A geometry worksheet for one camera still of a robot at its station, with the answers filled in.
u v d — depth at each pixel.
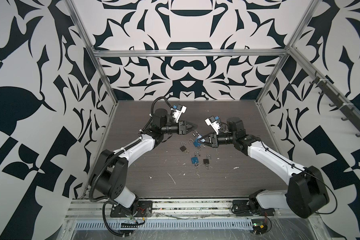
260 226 0.71
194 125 0.74
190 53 0.91
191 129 0.74
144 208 0.73
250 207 0.69
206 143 0.73
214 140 0.68
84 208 0.76
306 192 0.41
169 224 0.71
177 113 0.73
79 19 0.78
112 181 0.44
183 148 0.96
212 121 0.71
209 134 0.72
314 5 0.72
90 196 0.39
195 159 0.90
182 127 0.70
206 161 0.90
